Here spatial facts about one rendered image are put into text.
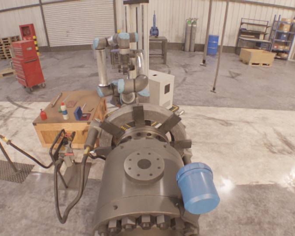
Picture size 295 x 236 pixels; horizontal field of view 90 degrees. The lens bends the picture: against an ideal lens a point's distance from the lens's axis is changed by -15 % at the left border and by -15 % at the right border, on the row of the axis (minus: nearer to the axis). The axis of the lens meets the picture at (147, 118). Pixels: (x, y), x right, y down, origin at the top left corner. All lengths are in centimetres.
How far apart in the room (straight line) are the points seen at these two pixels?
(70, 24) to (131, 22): 846
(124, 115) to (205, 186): 83
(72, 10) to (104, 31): 202
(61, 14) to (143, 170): 1027
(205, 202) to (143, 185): 31
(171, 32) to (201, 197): 910
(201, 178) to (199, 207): 12
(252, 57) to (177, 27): 397
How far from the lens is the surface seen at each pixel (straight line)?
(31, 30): 1162
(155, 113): 130
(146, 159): 93
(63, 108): 224
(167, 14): 944
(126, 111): 130
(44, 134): 256
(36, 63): 500
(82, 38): 1032
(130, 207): 82
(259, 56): 811
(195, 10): 962
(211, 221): 185
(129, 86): 140
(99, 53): 213
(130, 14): 220
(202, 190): 71
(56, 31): 1098
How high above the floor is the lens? 159
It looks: 32 degrees down
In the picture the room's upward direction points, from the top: straight up
